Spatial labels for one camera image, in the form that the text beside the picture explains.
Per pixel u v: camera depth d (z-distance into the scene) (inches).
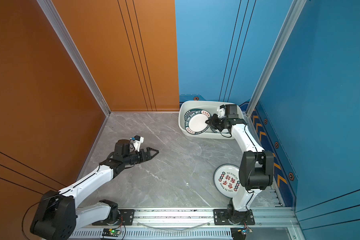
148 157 28.5
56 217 15.9
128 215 28.7
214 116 31.2
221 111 32.6
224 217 28.6
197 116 37.0
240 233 27.7
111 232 27.8
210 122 34.4
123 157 25.9
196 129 35.7
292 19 28.7
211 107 52.8
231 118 27.9
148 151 29.3
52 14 28.1
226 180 33.4
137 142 30.5
